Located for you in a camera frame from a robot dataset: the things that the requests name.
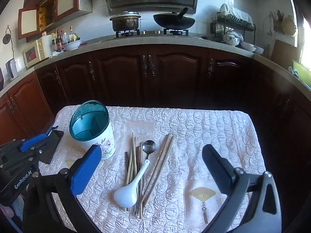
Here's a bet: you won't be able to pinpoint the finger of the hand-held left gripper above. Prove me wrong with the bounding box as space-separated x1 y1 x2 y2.
22 144 50 162
13 133 49 152

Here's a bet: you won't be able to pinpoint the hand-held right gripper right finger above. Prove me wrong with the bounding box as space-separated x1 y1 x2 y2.
202 144 282 233

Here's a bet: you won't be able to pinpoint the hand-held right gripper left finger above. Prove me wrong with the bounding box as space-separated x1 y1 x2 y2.
25 144 102 233

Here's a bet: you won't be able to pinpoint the teal floral utensil holder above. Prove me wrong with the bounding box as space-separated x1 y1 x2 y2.
69 100 116 161

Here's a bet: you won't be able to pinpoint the white ceramic spoon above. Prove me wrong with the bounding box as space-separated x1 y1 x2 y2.
113 159 150 208

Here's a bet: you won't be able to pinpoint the black phone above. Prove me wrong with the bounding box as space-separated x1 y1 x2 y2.
40 130 65 165

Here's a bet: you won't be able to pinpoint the light grey clothing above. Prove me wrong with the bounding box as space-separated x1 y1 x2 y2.
0 195 25 226

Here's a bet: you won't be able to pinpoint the white quilted table cover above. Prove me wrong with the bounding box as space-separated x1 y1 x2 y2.
38 105 266 233

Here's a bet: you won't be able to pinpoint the metal spoon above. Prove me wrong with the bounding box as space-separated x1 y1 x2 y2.
142 140 156 162

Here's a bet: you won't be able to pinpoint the silver kettle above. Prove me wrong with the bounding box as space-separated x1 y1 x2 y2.
5 59 18 79

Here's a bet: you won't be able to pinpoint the cream microwave oven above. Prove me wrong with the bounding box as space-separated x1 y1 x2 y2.
23 36 52 67

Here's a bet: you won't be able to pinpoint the dark wooden base cabinets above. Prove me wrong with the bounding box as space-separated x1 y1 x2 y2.
0 45 311 151

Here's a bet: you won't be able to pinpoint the dark sauce bottle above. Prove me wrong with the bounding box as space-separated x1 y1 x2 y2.
56 30 64 52

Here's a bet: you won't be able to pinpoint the white basin bowl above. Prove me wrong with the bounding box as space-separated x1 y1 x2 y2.
63 39 83 51

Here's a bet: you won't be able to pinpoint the open cabinet door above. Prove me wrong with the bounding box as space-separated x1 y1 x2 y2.
18 7 40 40

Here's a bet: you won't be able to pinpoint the floral lidded tureen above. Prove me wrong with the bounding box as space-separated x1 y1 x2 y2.
222 31 243 46

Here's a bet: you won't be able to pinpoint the green board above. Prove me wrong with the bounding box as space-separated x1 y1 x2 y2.
293 61 311 83

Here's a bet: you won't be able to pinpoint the wooden cutting board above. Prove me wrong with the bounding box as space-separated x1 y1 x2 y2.
271 39 300 63

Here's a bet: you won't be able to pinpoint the gas stove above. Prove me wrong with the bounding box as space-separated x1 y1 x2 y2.
114 29 189 39

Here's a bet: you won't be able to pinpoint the black wok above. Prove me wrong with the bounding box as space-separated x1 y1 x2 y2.
153 12 195 30

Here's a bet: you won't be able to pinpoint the stained cooking pot with lid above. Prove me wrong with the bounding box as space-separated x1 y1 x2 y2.
109 11 142 32

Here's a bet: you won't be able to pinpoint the white cloth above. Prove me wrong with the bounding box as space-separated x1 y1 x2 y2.
220 3 254 26

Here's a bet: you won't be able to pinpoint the black spatula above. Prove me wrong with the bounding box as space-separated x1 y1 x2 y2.
176 7 189 20

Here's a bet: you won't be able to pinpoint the round wall hanging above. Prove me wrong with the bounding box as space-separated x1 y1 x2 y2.
2 25 12 45

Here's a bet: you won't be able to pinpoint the black wire dish rack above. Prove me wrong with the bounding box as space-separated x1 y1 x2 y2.
210 15 256 42

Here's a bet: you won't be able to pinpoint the wall chopstick holder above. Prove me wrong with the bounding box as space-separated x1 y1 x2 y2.
271 10 286 33

